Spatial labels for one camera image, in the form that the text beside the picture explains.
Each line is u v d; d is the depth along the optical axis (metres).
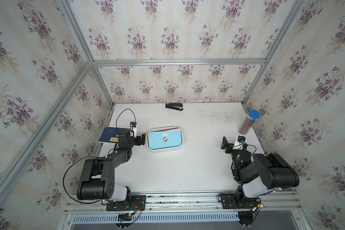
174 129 0.96
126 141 0.72
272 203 0.73
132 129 0.80
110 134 1.05
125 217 0.72
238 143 0.74
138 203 0.72
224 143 0.80
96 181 0.44
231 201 0.73
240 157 0.69
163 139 0.93
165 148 0.89
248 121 0.91
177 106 1.15
